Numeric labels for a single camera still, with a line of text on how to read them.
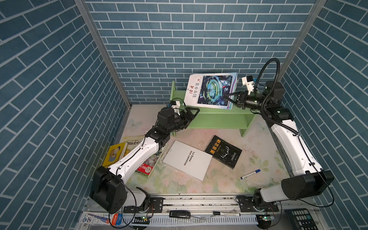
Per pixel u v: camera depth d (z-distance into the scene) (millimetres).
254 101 585
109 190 398
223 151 933
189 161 872
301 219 689
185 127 737
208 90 706
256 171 847
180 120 634
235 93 642
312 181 393
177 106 702
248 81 617
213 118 958
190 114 653
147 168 843
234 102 627
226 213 707
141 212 710
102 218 693
